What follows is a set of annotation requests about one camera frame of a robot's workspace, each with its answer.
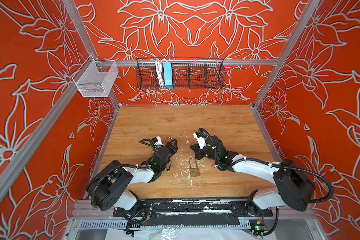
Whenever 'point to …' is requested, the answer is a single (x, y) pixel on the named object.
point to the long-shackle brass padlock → (194, 172)
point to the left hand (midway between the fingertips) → (176, 141)
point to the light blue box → (168, 74)
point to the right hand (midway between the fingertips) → (188, 146)
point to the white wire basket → (94, 79)
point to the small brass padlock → (168, 139)
